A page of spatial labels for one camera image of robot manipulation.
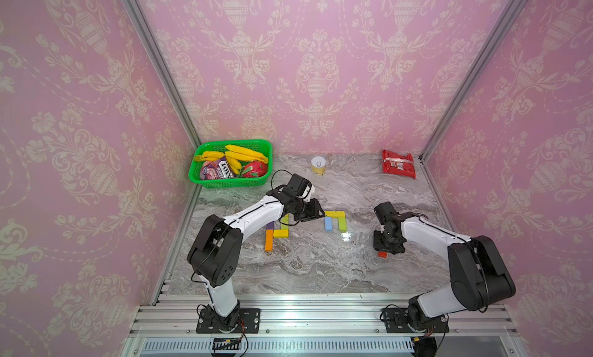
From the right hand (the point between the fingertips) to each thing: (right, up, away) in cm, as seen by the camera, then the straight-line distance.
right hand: (377, 248), depth 90 cm
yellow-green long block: (-18, +12, +8) cm, 23 cm away
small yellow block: (-38, +5, +4) cm, 39 cm away
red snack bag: (+18, +34, +23) cm, 45 cm away
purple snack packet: (-69, +31, +16) cm, 77 cm away
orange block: (-43, +2, +2) cm, 43 cm away
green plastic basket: (-49, +43, +25) cm, 70 cm away
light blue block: (-19, +8, +6) cm, 21 cm away
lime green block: (-13, +8, +7) cm, 16 cm away
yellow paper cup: (-22, +33, +20) cm, 45 cm away
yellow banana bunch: (-62, +39, +21) cm, 76 cm away
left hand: (-22, +13, -3) cm, 25 cm away
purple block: (-43, +7, +6) cm, 44 cm away
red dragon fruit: (-53, +32, +15) cm, 64 cm away
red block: (+1, -2, -3) cm, 3 cm away
